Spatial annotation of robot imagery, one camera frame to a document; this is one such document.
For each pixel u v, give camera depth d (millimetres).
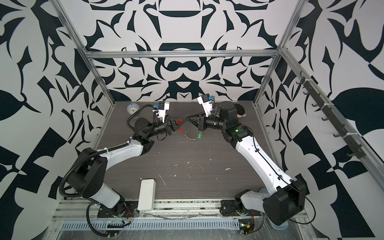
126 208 724
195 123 660
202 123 598
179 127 684
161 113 657
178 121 680
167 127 646
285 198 384
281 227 672
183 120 683
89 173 442
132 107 1055
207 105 615
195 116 636
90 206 674
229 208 743
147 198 729
